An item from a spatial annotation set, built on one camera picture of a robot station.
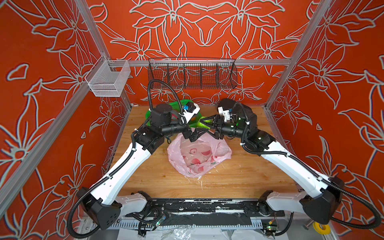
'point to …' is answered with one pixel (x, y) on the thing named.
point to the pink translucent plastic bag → (195, 159)
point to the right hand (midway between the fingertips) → (199, 125)
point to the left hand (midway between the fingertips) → (201, 119)
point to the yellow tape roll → (319, 230)
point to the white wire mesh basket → (108, 78)
